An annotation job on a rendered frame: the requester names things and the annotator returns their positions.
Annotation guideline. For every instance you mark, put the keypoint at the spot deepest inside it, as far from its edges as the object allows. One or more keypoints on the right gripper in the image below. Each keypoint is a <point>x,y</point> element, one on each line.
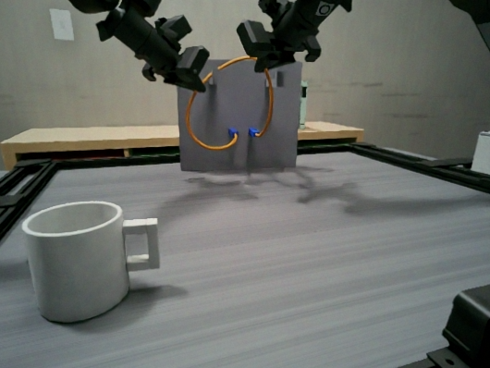
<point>290,33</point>

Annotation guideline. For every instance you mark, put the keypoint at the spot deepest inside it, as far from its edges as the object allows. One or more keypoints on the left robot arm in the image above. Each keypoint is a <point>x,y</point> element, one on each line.
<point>128,26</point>

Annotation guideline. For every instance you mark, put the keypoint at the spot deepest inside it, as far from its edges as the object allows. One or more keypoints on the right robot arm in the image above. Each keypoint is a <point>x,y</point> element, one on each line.
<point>316,11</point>

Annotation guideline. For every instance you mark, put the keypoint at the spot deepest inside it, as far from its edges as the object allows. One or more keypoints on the white mug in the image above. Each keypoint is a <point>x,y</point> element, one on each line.
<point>80,275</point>

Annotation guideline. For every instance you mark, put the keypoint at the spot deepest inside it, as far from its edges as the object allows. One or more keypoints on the orange cable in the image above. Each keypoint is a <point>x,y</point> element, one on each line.
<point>254,133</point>

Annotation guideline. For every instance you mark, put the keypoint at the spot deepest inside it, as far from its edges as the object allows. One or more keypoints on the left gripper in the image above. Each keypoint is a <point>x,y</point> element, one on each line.
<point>160,54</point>

